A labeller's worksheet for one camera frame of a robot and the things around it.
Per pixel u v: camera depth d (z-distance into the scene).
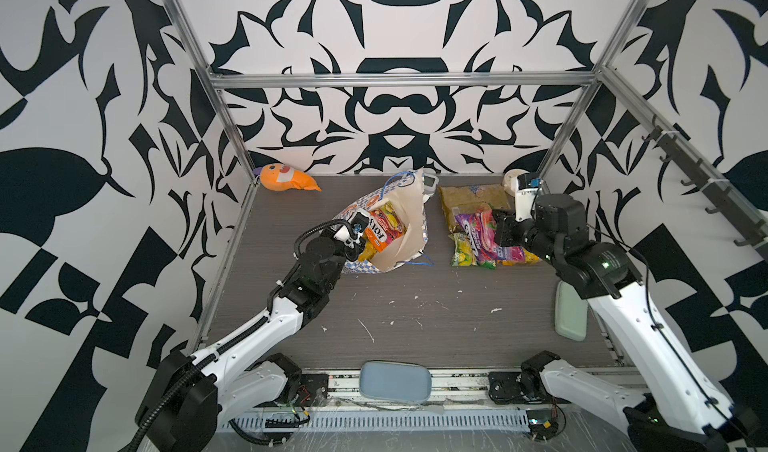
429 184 1.12
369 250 0.96
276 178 1.08
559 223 0.47
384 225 0.99
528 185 0.56
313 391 0.74
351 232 0.62
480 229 0.71
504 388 0.74
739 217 0.54
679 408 0.38
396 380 0.74
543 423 0.71
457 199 1.08
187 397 0.39
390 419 0.71
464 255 0.93
